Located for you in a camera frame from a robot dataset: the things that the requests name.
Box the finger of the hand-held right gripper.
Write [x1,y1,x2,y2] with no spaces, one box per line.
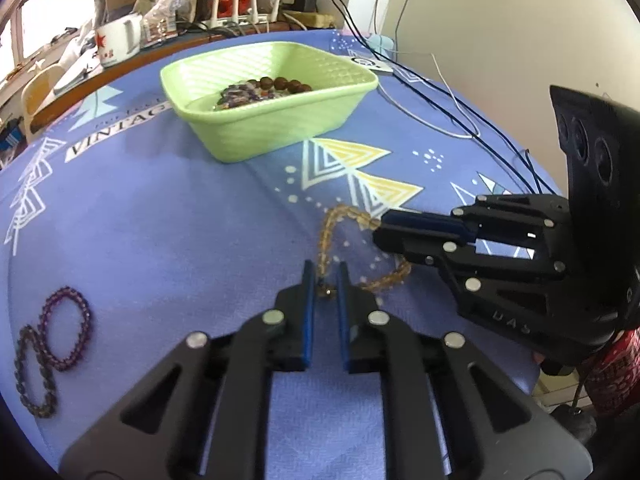
[381,194,573,247]
[372,227,572,297]

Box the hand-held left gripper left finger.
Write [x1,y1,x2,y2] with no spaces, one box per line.
[60,259,317,480]

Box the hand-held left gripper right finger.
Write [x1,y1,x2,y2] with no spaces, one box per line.
[336,261,593,480]

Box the amber bead string with pendant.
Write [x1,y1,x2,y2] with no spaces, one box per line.
[317,204,413,301]

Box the green plastic basket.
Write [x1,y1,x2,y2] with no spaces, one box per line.
[160,42,379,163]

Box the brown wooden bead bracelet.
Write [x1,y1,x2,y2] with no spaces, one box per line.
[257,76,313,95]

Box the long dark purple bead strand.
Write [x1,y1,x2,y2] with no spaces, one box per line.
[14,285,94,418]

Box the purple bead bracelet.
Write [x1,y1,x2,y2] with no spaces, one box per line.
[220,85,263,109]

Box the blue printed tablecloth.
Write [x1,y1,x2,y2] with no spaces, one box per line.
[0,29,571,480]

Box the cardboard box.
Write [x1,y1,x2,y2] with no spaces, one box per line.
[294,10,337,29]

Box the clear plastic bag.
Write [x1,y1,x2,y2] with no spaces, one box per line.
[142,0,196,43]

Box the white enamel mug red star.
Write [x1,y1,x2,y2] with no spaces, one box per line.
[95,14,144,68]

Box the cream plastic chair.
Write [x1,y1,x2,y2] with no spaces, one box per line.
[21,65,68,131]

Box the window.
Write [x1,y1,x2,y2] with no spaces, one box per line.
[0,0,97,78]

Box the white cable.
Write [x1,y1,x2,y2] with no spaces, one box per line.
[377,54,482,140]

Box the black cable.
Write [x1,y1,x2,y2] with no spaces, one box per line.
[305,0,568,197]

